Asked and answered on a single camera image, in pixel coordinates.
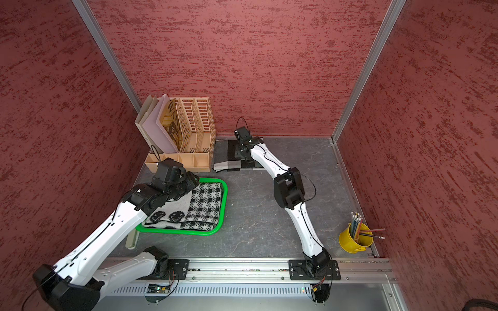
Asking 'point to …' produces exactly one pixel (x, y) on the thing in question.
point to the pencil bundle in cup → (356, 224)
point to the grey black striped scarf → (225, 159)
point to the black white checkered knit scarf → (200, 210)
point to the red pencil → (373, 230)
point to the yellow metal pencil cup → (349, 245)
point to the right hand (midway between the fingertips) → (241, 155)
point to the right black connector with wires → (320, 291)
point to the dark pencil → (372, 236)
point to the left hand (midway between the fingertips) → (195, 184)
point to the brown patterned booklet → (171, 124)
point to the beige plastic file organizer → (196, 135)
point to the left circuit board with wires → (155, 288)
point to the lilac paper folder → (155, 133)
